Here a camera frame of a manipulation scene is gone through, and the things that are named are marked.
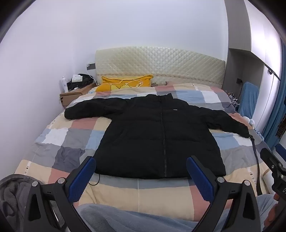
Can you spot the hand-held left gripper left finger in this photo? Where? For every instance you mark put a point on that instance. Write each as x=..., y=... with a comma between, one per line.
x=81, y=178

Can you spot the person's right hand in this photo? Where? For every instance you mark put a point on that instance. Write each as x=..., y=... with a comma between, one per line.
x=271, y=214

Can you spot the blue towel covered chair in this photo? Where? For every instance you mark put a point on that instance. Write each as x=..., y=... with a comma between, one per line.
x=248, y=100

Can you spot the wooden nightstand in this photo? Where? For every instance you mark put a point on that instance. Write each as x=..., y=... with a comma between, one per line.
x=71, y=97

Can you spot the black puffer jacket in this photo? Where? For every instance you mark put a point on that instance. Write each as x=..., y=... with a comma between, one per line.
x=145, y=133

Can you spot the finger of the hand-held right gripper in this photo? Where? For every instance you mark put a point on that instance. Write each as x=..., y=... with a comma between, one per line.
x=271, y=161

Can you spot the person's legs in pants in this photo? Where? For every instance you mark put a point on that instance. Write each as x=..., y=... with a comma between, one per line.
x=134, y=218

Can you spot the black wall plug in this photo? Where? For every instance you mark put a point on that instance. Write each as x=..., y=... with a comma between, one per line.
x=239, y=81

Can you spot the white wardrobe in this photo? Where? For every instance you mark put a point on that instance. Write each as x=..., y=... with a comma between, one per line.
x=261, y=44

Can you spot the checkered patchwork quilt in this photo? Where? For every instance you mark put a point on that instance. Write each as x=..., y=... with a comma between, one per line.
x=67, y=138

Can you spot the blue curtain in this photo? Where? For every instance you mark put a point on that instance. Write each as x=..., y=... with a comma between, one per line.
x=273, y=116

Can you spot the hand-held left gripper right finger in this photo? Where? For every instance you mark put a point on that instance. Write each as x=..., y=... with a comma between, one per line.
x=201, y=178

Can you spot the white plush balls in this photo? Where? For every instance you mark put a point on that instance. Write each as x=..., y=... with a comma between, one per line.
x=250, y=122

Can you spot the grey fleece cloth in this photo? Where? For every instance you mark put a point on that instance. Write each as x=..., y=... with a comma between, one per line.
x=11, y=196

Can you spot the cream quilted headboard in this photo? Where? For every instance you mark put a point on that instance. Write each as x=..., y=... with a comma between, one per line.
x=160, y=62

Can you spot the yellow pillow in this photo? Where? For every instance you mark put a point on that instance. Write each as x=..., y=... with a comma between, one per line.
x=107, y=86

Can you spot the white tissue box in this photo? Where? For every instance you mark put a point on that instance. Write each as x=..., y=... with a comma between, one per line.
x=77, y=79

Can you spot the black cloth bundle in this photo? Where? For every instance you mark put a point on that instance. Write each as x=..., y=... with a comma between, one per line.
x=86, y=81

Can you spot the white bottle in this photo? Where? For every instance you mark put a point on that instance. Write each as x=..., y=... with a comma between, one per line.
x=64, y=84

